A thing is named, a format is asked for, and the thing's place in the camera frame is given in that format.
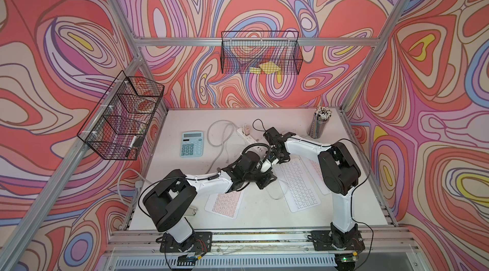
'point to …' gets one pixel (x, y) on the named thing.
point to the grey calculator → (192, 144)
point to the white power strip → (250, 140)
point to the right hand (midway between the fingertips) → (275, 165)
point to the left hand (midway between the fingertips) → (277, 177)
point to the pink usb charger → (247, 129)
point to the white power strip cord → (209, 172)
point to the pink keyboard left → (225, 205)
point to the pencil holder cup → (321, 116)
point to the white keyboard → (297, 187)
